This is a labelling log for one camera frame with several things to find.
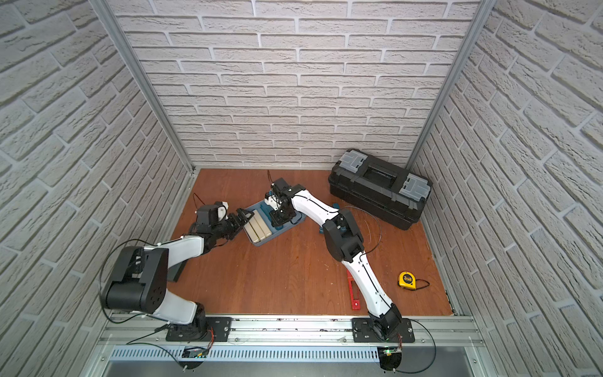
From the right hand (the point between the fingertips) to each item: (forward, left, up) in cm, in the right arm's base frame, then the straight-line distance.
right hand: (279, 221), depth 98 cm
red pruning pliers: (-35, -27, 0) cm, 44 cm away
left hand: (-1, +10, +7) cm, 13 cm away
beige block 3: (-6, +5, +1) cm, 8 cm away
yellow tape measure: (-28, -47, -1) cm, 55 cm away
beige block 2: (-4, +9, +1) cm, 10 cm away
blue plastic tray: (-5, +2, 0) cm, 5 cm away
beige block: (-6, +11, +2) cm, 13 cm away
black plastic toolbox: (+3, -41, +15) cm, 44 cm away
